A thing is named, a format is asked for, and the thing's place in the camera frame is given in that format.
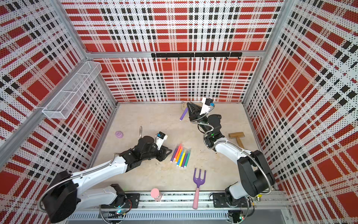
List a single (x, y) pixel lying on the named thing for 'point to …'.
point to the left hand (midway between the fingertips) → (170, 148)
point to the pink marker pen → (178, 149)
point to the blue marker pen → (180, 157)
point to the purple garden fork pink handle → (198, 181)
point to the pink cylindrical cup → (156, 194)
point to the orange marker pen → (179, 154)
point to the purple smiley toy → (119, 134)
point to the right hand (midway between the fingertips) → (188, 103)
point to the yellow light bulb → (259, 197)
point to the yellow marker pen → (182, 158)
